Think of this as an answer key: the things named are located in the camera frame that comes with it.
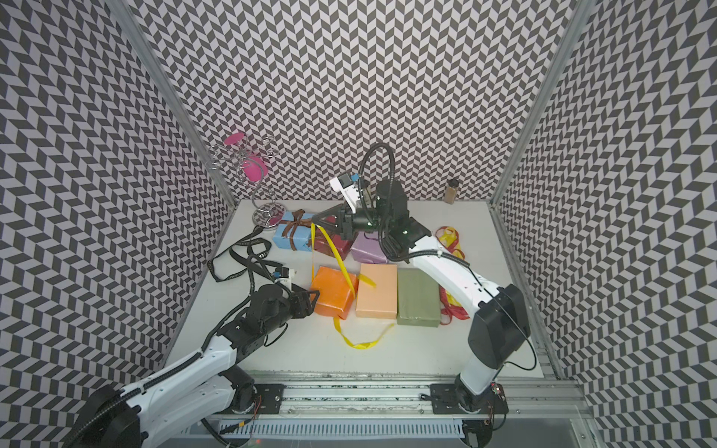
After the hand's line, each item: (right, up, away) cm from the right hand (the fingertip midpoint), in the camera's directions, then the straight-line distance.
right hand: (316, 224), depth 65 cm
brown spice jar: (+46, +14, +50) cm, 69 cm away
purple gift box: (+11, -9, +35) cm, 38 cm away
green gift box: (+28, -23, +22) cm, 42 cm away
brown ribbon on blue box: (-14, +2, +37) cm, 40 cm away
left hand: (-5, -22, +19) cm, 29 cm away
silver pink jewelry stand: (-35, +28, +43) cm, 62 cm away
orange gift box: (+2, -22, +18) cm, 28 cm away
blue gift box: (-12, -4, +34) cm, 36 cm away
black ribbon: (-33, -10, +40) cm, 52 cm away
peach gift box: (+15, -24, +20) cm, 34 cm away
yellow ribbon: (+9, -18, +25) cm, 32 cm away
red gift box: (-6, -8, +36) cm, 37 cm away
